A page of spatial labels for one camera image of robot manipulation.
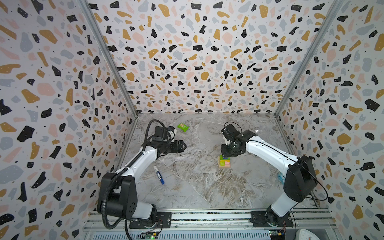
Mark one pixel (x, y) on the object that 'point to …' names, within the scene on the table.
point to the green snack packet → (184, 127)
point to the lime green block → (222, 163)
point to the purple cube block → (225, 158)
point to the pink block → (226, 163)
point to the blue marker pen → (159, 174)
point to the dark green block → (221, 158)
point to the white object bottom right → (303, 234)
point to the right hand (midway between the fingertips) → (222, 151)
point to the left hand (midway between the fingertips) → (180, 144)
